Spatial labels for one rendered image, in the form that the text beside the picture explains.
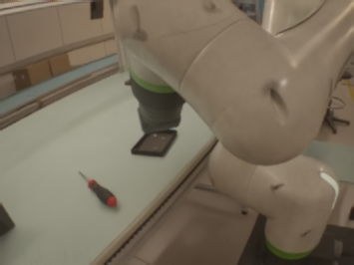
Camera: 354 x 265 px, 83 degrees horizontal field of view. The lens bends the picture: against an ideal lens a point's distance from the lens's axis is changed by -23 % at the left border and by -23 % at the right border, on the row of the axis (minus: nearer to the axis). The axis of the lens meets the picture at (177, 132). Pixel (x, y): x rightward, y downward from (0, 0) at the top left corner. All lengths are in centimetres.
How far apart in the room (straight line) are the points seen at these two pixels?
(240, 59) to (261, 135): 6
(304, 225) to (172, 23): 37
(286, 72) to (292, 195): 26
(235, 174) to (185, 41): 32
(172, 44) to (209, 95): 5
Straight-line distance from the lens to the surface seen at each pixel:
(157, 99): 32
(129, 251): 47
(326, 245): 58
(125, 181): 52
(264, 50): 19
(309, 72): 20
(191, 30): 19
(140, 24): 22
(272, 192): 43
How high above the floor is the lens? 130
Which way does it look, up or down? 27 degrees down
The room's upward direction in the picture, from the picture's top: 8 degrees counter-clockwise
